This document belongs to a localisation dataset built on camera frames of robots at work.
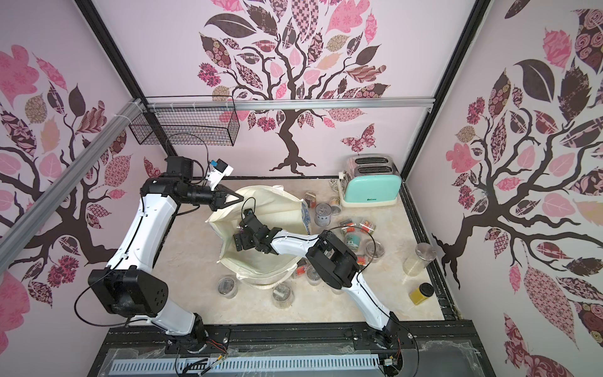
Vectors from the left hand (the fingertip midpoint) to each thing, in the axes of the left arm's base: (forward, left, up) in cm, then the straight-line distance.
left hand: (238, 202), depth 74 cm
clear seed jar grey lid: (-19, +6, -23) cm, 31 cm away
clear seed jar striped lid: (-22, -14, -23) cm, 35 cm away
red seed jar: (+6, -39, -24) cm, 47 cm away
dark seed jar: (+20, -24, -22) cm, 38 cm away
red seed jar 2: (+5, -47, -23) cm, 53 cm away
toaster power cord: (+31, -36, -26) cm, 54 cm away
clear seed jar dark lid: (-16, -24, -23) cm, 37 cm away
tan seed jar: (+17, -35, -23) cm, 45 cm away
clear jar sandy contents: (-12, -62, -14) cm, 65 cm away
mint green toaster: (+22, -50, -12) cm, 55 cm away
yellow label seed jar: (-23, -60, -19) cm, 67 cm away
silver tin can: (+10, -29, -21) cm, 37 cm away
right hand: (+2, +4, -24) cm, 24 cm away
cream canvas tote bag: (+10, -10, -16) cm, 22 cm away
